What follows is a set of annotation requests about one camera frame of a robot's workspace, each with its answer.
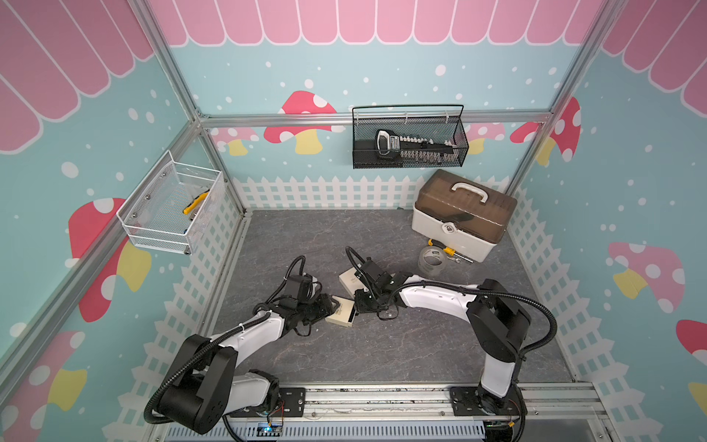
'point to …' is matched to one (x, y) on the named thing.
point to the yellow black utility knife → (196, 202)
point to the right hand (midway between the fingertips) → (356, 306)
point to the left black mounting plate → (291, 403)
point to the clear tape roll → (432, 261)
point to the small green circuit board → (274, 429)
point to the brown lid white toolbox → (457, 214)
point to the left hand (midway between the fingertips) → (334, 311)
